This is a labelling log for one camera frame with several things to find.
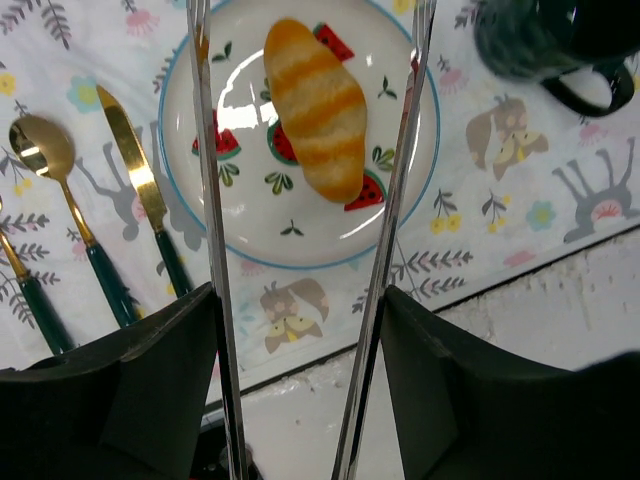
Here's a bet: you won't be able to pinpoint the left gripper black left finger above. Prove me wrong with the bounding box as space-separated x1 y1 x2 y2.
1 284 217 479

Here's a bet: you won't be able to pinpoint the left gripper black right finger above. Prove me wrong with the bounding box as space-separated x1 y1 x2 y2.
381 287 639 479

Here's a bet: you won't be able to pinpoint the small striped bread loaf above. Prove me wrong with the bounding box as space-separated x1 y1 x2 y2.
263 17 368 204

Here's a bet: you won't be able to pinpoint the silver metal tongs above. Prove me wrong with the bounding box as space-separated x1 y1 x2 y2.
186 1 436 479

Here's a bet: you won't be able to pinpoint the floral printed placemat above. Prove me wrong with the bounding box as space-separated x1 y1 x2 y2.
1 1 639 386

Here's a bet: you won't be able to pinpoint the white watermelon pattern plate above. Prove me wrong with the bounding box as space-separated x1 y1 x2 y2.
157 0 442 271

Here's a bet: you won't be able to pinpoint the dark green mug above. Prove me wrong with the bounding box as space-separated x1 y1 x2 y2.
474 1 639 117

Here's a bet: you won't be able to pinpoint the gold fork green handle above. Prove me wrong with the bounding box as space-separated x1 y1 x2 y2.
1 232 73 355

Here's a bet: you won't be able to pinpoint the gold knife green handle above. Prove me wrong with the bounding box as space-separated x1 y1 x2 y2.
96 84 193 298

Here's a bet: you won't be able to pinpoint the gold spoon green handle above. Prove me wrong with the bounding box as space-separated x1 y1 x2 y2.
8 114 138 327

